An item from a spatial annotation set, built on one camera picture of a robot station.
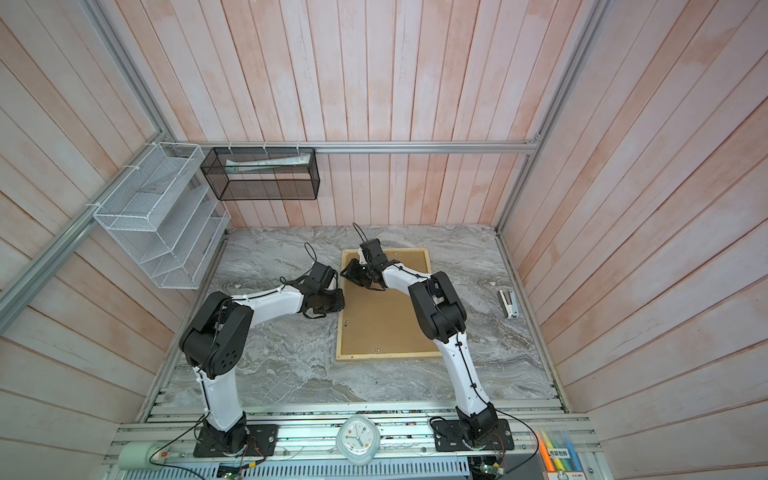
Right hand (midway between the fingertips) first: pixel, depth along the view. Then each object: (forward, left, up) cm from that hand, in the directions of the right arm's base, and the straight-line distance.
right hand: (341, 274), depth 103 cm
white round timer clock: (-50, -10, 0) cm, 51 cm away
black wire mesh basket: (+22, +26, +26) cm, 43 cm away
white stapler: (-8, -57, -2) cm, 57 cm away
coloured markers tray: (-52, -58, -2) cm, 78 cm away
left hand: (-13, -2, -2) cm, 13 cm away
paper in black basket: (+18, +28, +32) cm, 46 cm away
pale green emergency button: (-55, +39, +6) cm, 68 cm away
